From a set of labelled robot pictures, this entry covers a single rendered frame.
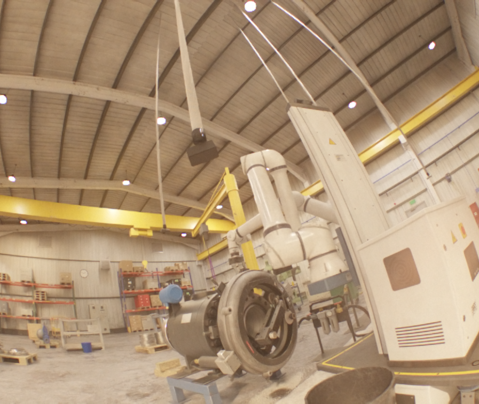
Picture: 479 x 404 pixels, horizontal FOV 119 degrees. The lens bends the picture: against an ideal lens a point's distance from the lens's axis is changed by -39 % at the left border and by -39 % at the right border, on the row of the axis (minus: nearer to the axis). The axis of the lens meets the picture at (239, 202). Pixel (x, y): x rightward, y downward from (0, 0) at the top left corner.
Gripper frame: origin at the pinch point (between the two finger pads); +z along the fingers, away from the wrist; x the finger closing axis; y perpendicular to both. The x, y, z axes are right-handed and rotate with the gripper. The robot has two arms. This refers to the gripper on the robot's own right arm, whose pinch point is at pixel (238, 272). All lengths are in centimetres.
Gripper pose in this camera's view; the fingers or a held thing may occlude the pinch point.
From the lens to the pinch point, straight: 197.9
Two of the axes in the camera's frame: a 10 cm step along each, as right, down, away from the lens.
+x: 9.8, -1.2, 1.6
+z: 1.9, 8.6, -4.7
